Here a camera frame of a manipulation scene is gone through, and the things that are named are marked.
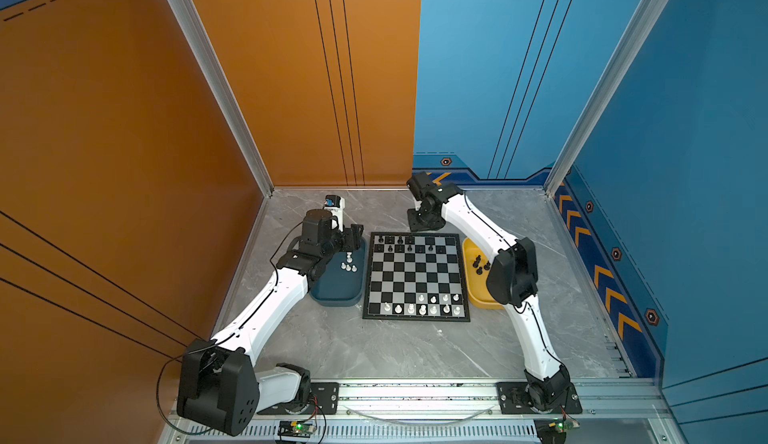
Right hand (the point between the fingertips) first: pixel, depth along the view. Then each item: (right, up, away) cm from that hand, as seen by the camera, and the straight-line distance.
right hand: (415, 225), depth 96 cm
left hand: (-18, +1, -13) cm, 22 cm away
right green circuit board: (+33, -46, -26) cm, 62 cm away
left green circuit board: (-30, -48, -25) cm, 62 cm away
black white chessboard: (0, -16, -2) cm, 16 cm away
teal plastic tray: (-24, -17, -1) cm, 29 cm away
